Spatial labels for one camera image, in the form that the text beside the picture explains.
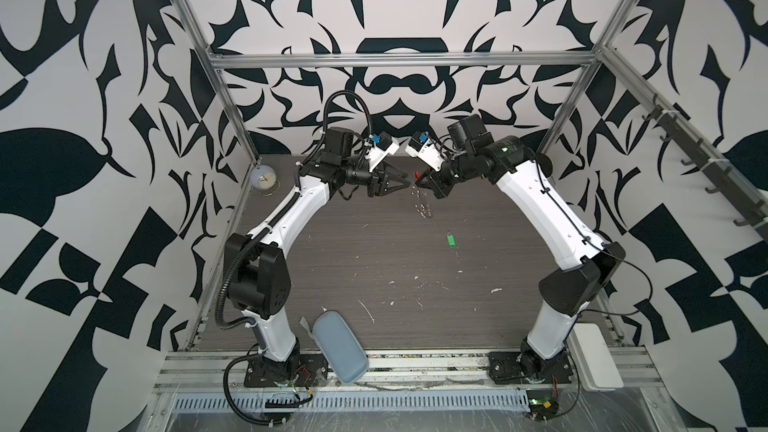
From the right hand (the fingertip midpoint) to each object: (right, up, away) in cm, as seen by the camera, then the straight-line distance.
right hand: (420, 177), depth 74 cm
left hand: (-3, +1, +1) cm, 3 cm away
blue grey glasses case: (-20, -43, +2) cm, 47 cm away
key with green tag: (+12, -19, +23) cm, 32 cm away
